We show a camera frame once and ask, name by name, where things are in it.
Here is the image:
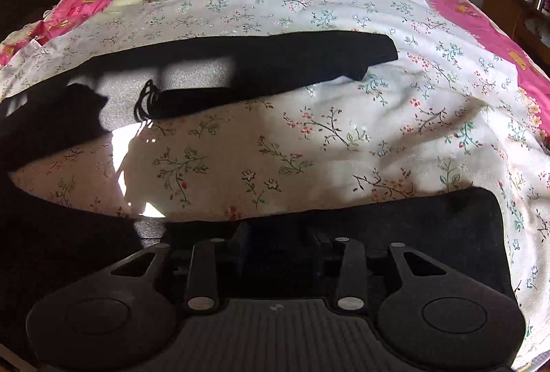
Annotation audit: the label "black pants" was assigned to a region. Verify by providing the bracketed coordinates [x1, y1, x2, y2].
[0, 30, 517, 313]

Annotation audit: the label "floral white bed sheet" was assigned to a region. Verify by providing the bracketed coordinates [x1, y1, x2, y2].
[0, 0, 550, 370]

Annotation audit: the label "wooden TV cabinet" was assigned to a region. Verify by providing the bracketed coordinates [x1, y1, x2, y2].
[481, 0, 549, 76]

